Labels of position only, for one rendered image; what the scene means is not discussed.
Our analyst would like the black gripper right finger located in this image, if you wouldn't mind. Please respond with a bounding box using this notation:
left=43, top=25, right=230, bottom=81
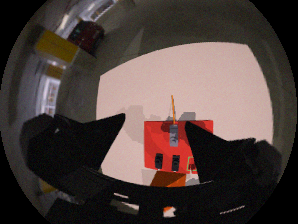
left=185, top=121, right=255, bottom=184

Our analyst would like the dark grey micro servo with orange cable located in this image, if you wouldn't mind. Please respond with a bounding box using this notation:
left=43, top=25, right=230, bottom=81
left=169, top=95, right=178, bottom=147

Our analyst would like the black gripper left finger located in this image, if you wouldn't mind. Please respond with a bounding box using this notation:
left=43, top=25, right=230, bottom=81
left=53, top=113, right=125, bottom=172

